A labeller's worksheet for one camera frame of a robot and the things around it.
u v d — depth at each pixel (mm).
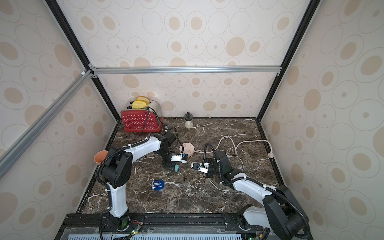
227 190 838
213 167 727
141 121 1029
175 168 848
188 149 996
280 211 416
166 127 1126
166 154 792
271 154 994
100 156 901
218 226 739
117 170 513
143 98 1060
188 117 1066
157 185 836
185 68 907
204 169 709
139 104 1022
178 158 814
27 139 560
